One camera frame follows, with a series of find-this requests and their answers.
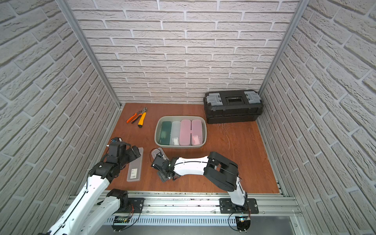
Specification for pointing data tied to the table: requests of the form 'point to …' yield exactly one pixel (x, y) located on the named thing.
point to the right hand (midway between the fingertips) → (169, 170)
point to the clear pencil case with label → (175, 133)
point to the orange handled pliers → (139, 113)
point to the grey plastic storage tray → (157, 126)
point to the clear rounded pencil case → (154, 152)
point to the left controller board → (120, 219)
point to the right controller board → (243, 223)
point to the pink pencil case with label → (197, 133)
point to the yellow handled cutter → (141, 121)
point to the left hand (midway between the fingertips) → (133, 149)
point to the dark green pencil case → (165, 133)
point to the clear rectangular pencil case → (134, 168)
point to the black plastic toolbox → (232, 105)
